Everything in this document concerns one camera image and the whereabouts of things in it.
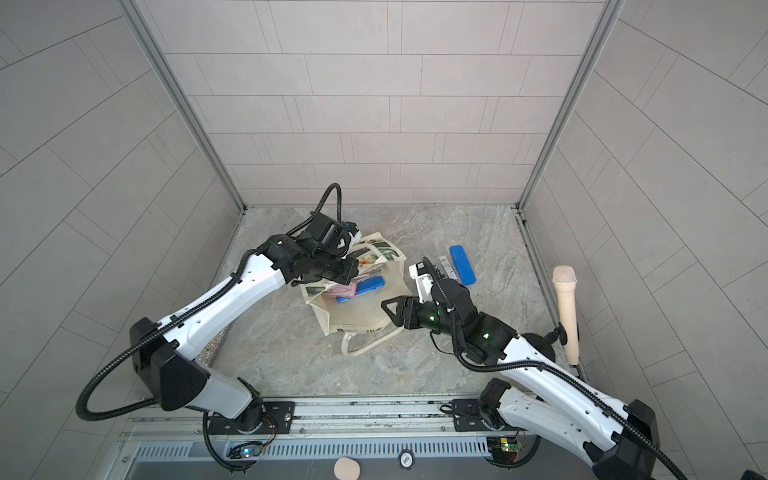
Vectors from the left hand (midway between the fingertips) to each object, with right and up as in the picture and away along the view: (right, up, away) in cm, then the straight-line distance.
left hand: (364, 271), depth 76 cm
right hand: (+7, -8, -8) cm, 13 cm away
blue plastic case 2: (-1, -6, +10) cm, 11 cm away
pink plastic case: (-7, -7, +8) cm, 13 cm away
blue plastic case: (+30, -1, +21) cm, 37 cm away
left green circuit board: (-25, -38, -11) cm, 47 cm away
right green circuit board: (+33, -40, -8) cm, 53 cm away
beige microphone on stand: (+44, +1, -14) cm, 46 cm away
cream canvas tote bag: (-3, -11, +10) cm, 15 cm away
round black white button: (+11, -41, -10) cm, 44 cm away
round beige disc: (-2, -41, -13) cm, 43 cm away
